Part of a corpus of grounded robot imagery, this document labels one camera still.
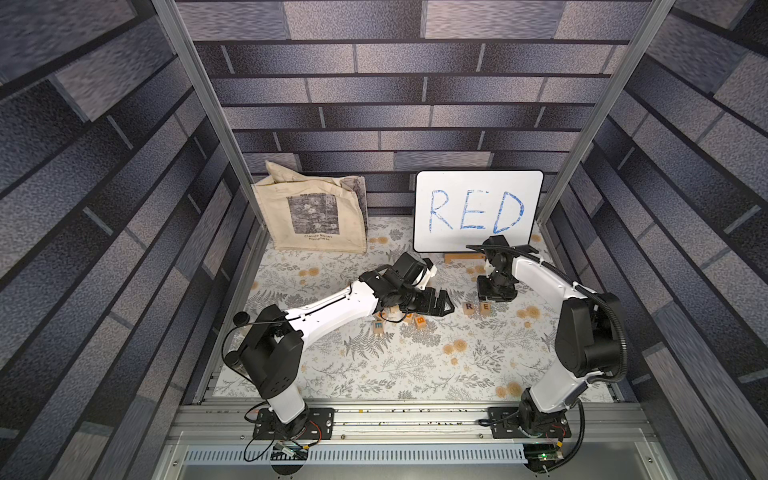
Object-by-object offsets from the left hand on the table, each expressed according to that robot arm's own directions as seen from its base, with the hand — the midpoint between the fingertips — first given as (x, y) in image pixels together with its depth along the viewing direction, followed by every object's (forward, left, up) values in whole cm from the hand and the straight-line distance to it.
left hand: (443, 307), depth 77 cm
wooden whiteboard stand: (+28, -11, -14) cm, 33 cm away
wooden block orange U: (+4, +8, -14) cm, 16 cm away
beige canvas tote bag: (+35, +40, 0) cm, 54 cm away
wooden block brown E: (+7, -17, -14) cm, 23 cm away
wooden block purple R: (+7, -11, -14) cm, 19 cm away
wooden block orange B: (+3, +5, -14) cm, 15 cm away
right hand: (+10, -17, -10) cm, 22 cm away
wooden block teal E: (0, +17, -14) cm, 22 cm away
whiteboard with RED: (+35, -9, +3) cm, 36 cm away
